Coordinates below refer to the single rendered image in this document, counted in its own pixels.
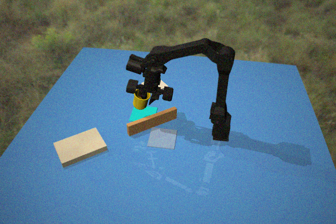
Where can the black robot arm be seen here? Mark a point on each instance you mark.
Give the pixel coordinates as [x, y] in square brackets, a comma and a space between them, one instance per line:
[153, 65]

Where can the brown wooden plank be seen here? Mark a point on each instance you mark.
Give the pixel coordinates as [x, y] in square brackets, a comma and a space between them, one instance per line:
[151, 121]

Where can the yellow cup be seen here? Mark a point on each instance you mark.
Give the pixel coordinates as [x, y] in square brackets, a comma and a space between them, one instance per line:
[138, 102]

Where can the beige flat rectangular block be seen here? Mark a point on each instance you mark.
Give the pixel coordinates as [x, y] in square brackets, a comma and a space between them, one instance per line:
[79, 147]

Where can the cream flat square tile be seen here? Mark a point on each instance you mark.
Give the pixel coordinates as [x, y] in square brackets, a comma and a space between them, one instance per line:
[162, 84]

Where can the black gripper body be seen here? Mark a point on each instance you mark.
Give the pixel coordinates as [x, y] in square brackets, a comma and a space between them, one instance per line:
[150, 87]

